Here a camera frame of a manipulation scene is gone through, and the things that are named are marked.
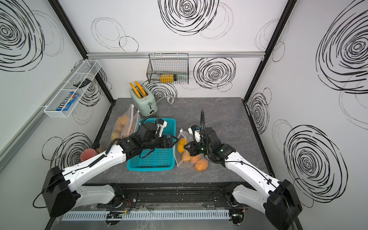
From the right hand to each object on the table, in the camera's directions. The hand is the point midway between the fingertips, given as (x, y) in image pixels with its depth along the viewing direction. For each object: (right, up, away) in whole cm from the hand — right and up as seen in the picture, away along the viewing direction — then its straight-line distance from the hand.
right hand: (185, 147), depth 76 cm
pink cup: (-56, -5, +5) cm, 56 cm away
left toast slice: (-34, +34, +22) cm, 53 cm away
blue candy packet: (-57, +26, -4) cm, 63 cm away
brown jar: (-51, -4, +9) cm, 52 cm away
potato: (-2, +2, +4) cm, 4 cm away
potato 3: (+6, -8, +7) cm, 13 cm away
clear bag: (-4, -6, +5) cm, 9 cm away
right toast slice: (-32, +36, +26) cm, 55 cm away
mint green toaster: (-28, +23, +24) cm, 43 cm away
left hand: (-6, +4, 0) cm, 7 cm away
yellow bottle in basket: (-11, +40, +11) cm, 43 cm away
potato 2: (+1, -6, +4) cm, 8 cm away
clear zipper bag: (-43, +10, +20) cm, 48 cm away
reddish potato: (+9, -11, +5) cm, 16 cm away
